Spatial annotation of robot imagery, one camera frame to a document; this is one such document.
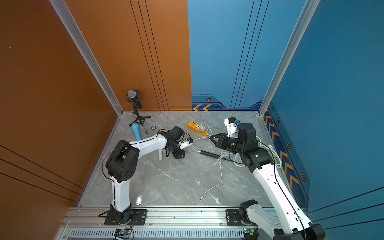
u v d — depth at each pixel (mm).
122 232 714
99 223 724
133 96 966
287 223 373
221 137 639
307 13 711
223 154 892
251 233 696
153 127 1116
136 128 1077
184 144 873
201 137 919
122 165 522
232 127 633
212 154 948
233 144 580
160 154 942
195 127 1066
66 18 725
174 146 808
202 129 1001
